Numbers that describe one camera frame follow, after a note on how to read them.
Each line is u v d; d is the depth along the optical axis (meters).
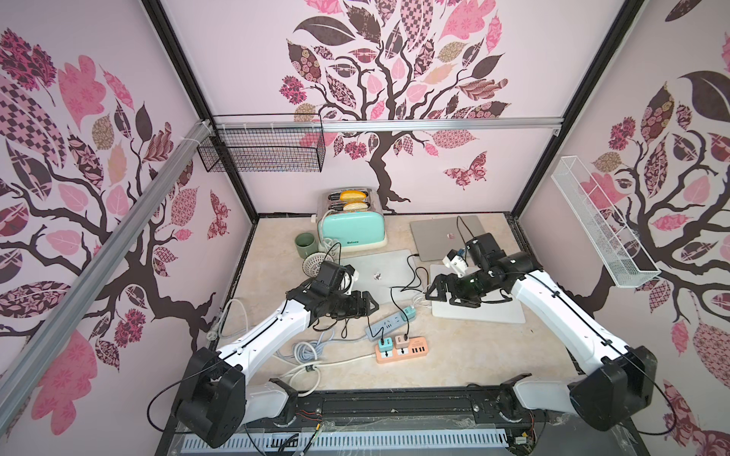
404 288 0.95
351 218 0.98
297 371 0.79
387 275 1.03
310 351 0.80
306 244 1.03
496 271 0.55
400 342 0.79
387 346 0.79
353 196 1.00
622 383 0.39
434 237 1.14
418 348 0.81
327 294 0.63
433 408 0.75
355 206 0.98
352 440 0.70
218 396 0.40
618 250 0.75
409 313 0.85
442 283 0.68
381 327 0.88
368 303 0.73
